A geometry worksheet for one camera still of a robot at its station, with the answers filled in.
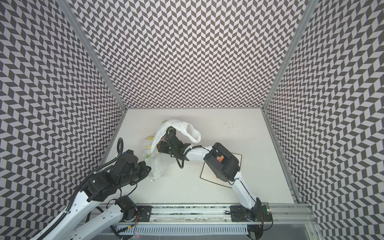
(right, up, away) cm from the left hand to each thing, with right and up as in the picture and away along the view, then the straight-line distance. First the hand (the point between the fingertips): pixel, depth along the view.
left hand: (152, 170), depth 72 cm
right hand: (-2, +5, +21) cm, 21 cm away
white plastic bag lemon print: (+1, +1, +8) cm, 8 cm away
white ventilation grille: (+16, -27, -2) cm, 32 cm away
